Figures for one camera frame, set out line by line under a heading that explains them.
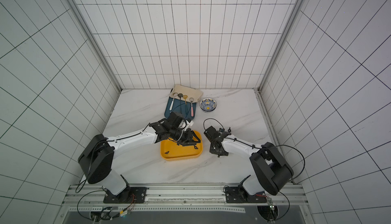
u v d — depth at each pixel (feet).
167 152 2.82
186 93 3.86
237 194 2.14
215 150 2.53
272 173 1.40
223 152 2.44
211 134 2.33
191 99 3.73
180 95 3.74
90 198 2.27
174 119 2.17
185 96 3.75
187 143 2.36
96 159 1.44
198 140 2.53
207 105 3.50
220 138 2.11
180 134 2.32
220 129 2.72
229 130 3.16
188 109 3.50
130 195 2.29
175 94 3.78
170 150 2.83
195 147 2.93
